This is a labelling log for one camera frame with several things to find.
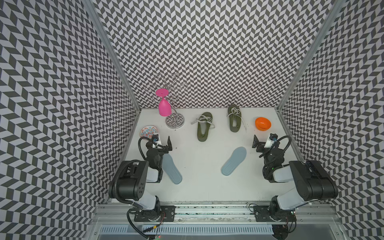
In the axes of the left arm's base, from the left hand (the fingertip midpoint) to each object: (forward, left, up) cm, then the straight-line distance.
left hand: (161, 137), depth 90 cm
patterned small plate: (+10, +12, -7) cm, 17 cm away
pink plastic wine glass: (+15, -2, +11) cm, 19 cm away
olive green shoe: (+22, -49, -2) cm, 54 cm away
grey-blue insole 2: (-8, -48, -10) cm, 50 cm away
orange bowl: (+16, -69, -7) cm, 71 cm away
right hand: (-1, -62, 0) cm, 62 cm away
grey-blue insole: (-15, -6, -11) cm, 19 cm away
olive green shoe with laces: (+13, -27, -5) cm, 30 cm away
